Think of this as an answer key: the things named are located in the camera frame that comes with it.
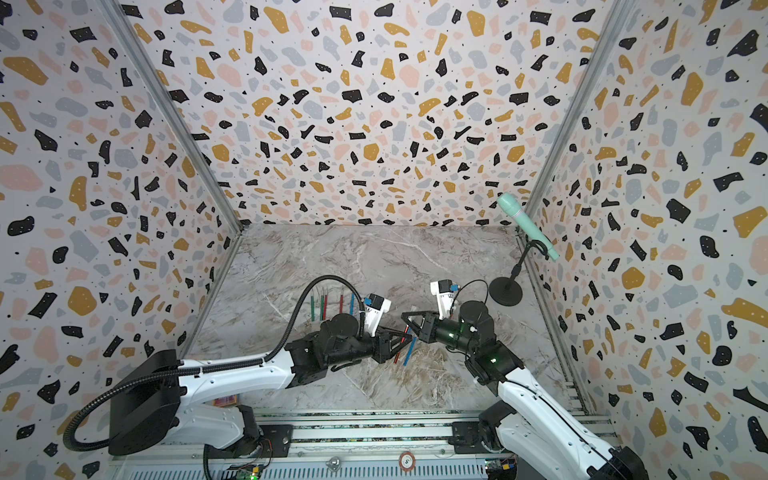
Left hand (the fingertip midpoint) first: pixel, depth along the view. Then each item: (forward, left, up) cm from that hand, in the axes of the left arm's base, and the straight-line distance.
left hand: (417, 340), depth 71 cm
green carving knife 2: (+22, +30, -21) cm, 43 cm away
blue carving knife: (+22, +20, -20) cm, 36 cm away
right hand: (+4, +2, +2) cm, 5 cm away
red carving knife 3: (+22, +24, -20) cm, 38 cm away
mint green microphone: (+31, -26, +15) cm, 43 cm away
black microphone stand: (+26, -33, -20) cm, 46 cm away
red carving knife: (-3, +5, -2) cm, 6 cm away
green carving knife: (+21, +33, -20) cm, 44 cm away
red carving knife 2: (+21, +29, -19) cm, 40 cm away
